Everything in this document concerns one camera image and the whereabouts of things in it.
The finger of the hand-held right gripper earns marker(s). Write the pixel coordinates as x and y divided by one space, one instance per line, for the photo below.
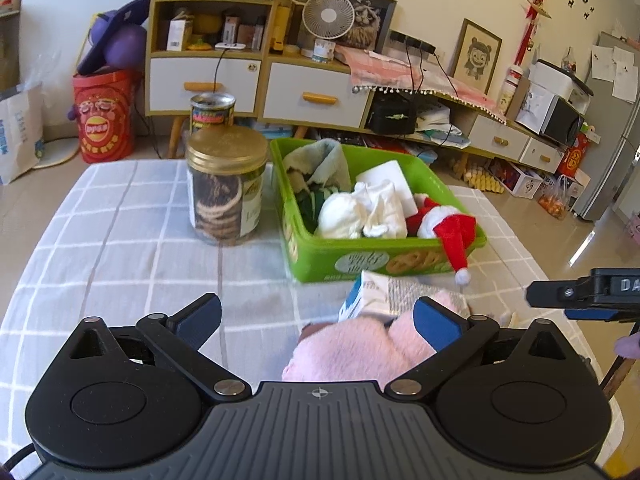
600 314
555 292

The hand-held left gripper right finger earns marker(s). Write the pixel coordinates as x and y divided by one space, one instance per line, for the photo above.
434 321

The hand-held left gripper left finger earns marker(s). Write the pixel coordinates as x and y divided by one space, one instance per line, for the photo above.
200 316

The pink fluffy towel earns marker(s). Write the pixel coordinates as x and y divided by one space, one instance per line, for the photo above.
350 350

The red santa doll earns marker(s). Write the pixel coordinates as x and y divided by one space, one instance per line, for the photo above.
452 232

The green plastic box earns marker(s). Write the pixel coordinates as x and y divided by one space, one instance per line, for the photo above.
350 262

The white sponge block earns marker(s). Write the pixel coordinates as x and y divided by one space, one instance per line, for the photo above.
387 172

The watermelon plush ball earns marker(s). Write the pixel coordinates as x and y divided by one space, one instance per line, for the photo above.
312 205

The green fluffy towel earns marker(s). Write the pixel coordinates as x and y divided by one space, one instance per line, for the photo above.
322 162

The person's right hand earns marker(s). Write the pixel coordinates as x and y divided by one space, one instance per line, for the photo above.
629 346

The milk carton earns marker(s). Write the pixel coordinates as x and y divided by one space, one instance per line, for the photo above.
385 292

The bag of oranges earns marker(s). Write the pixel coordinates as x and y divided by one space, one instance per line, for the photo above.
556 200

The grey checked tablecloth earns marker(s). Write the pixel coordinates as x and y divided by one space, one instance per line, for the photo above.
125 240

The patterned cardboard box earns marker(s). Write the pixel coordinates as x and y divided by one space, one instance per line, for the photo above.
515 180

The cookie jar with gold lid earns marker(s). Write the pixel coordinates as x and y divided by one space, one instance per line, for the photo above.
225 195

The row of yellow corn cobs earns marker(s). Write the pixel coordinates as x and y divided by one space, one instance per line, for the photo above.
482 180

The red gift box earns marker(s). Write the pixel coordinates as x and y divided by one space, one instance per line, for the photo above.
572 155

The grey refrigerator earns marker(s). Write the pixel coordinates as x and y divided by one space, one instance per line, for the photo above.
607 125

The low wooden sideboard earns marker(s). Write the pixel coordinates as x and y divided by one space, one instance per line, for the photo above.
500 135

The microwave oven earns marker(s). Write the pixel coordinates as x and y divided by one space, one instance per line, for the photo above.
555 117

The tin can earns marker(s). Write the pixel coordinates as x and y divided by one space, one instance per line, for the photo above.
212 115

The white bottle with red cap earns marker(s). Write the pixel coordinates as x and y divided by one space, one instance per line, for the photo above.
510 90

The white round floor base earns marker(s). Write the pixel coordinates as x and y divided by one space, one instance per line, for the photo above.
57 155

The white appliance box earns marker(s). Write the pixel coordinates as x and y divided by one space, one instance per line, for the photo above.
557 77

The red snack bucket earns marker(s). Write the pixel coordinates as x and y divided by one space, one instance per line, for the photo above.
105 120

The framed cartoon picture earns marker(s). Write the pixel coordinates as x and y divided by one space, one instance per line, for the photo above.
477 57

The white paper bag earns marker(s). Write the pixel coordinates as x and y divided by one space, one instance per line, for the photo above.
17 135

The pink fringed cloth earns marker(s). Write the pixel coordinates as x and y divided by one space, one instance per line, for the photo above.
380 67

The wooden shelf cabinet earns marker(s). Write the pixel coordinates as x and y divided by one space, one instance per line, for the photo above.
210 55

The black power strip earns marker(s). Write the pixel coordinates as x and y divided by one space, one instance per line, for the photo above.
412 42

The white carton on shelf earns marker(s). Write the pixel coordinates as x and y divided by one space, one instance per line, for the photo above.
179 35

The purple plush toy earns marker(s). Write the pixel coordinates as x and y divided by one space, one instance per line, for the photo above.
120 42

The red hanging ornament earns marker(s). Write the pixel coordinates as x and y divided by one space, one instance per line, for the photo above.
537 0

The framed cat picture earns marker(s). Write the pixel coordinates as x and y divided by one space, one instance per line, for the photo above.
370 17

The white desk fan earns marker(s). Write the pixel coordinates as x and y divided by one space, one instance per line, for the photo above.
327 17

